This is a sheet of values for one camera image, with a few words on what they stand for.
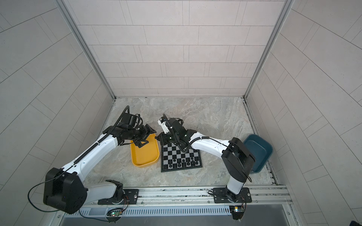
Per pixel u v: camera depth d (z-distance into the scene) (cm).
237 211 68
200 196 72
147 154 83
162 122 72
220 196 71
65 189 38
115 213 64
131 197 71
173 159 82
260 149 84
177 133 62
